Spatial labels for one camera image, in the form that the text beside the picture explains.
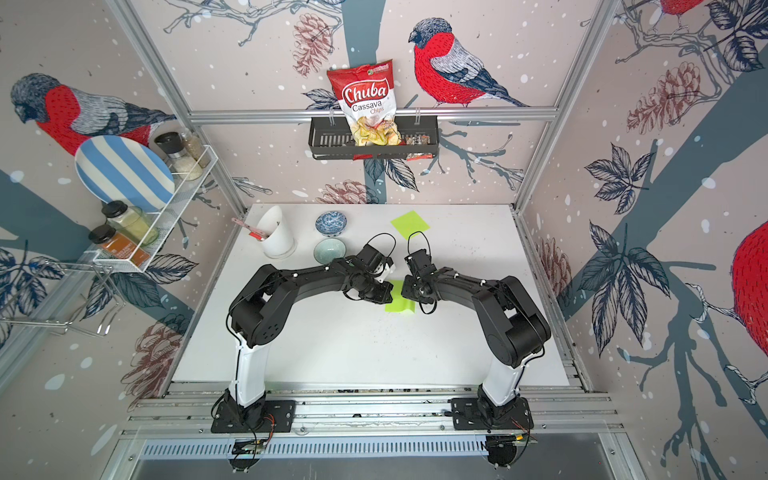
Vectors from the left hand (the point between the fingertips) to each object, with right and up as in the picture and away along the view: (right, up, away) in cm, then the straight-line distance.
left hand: (396, 296), depth 94 cm
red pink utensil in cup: (-47, +20, +6) cm, 52 cm away
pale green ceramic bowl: (-24, +14, +10) cm, 30 cm away
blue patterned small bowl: (-25, +24, +21) cm, 40 cm away
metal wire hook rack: (-69, +2, -26) cm, 74 cm away
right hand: (+4, 0, +3) cm, 5 cm away
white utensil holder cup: (-39, +17, +4) cm, 43 cm away
